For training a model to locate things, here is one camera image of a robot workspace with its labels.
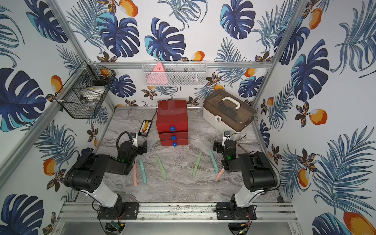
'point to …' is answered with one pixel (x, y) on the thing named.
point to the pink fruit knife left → (134, 174)
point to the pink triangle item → (158, 76)
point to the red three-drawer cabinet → (172, 122)
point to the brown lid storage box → (228, 110)
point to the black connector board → (145, 128)
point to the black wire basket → (93, 69)
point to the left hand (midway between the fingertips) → (138, 138)
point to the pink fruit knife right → (220, 173)
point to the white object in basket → (92, 93)
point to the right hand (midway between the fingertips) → (224, 140)
